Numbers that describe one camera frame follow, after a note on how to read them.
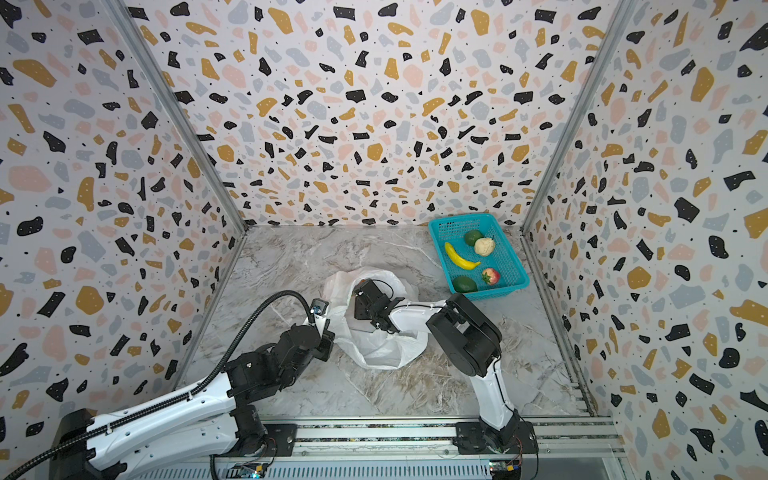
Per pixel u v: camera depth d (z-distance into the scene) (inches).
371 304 29.9
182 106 34.1
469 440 29.0
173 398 18.3
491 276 40.6
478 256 44.0
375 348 35.0
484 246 42.9
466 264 43.2
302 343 21.6
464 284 38.7
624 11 27.9
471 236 44.9
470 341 20.5
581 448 29.4
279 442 28.9
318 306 25.5
